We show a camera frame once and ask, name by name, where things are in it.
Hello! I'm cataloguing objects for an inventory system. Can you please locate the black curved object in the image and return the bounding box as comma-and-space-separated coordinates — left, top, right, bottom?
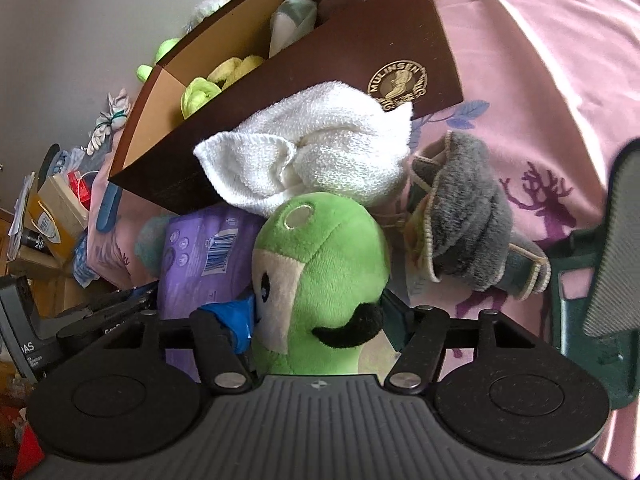
39, 144, 61, 181

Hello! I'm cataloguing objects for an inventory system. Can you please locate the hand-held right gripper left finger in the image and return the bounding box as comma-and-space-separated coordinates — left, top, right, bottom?
97, 294, 257, 395

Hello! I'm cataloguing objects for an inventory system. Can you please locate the brown cardboard box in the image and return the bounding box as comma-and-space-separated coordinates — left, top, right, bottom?
107, 0, 465, 213

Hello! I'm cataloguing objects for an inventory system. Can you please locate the clear plastic bag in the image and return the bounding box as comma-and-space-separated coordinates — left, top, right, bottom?
55, 147, 101, 176

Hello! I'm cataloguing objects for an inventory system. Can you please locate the white towel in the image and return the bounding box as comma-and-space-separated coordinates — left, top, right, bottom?
192, 81, 415, 218

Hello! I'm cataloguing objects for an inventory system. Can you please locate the blue oblong case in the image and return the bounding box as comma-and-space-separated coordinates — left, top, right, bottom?
95, 182, 123, 233

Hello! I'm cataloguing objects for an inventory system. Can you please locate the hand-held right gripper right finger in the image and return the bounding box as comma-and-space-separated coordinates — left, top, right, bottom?
384, 292, 541, 395

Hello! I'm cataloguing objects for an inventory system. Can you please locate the lime green plush toy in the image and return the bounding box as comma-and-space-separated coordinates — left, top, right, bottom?
136, 37, 183, 83

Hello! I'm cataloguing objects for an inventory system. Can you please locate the red small packet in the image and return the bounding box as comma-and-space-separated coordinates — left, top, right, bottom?
67, 170, 96, 211

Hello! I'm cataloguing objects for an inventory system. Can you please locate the pink printed bedsheet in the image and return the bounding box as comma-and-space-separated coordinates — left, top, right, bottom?
75, 0, 640, 461

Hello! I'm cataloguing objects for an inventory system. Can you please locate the green folding phone stand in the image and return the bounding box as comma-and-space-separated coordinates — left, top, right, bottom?
547, 137, 640, 411

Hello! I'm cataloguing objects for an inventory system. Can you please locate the yellow paper bag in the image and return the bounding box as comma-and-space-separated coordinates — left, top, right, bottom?
27, 172, 91, 261

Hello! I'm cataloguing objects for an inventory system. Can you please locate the white green pompom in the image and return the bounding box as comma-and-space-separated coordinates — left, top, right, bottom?
185, 0, 231, 33

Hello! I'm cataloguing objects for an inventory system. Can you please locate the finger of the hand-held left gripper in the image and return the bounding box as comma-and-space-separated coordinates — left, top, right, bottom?
89, 281, 162, 317

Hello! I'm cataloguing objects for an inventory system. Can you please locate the purple tissue packet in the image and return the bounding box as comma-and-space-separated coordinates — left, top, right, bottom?
157, 207, 271, 376

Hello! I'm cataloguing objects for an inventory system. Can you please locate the grey fleece cloth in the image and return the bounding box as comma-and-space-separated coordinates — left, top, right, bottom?
405, 130, 552, 301

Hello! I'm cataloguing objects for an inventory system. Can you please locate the teal plush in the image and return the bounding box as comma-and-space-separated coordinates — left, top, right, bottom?
134, 214, 176, 278

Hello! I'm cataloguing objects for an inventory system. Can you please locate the blue patterned packet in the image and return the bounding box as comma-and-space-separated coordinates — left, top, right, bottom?
72, 232, 98, 288

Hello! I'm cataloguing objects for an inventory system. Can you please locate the green mustache plush toy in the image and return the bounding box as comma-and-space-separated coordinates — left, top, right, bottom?
250, 192, 393, 377

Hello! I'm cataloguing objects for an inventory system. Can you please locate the yellow-green knotted rope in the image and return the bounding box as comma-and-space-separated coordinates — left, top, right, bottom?
180, 55, 266, 120

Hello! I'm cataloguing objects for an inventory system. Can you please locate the white tied glove pair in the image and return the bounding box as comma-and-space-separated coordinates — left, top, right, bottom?
86, 87, 133, 157

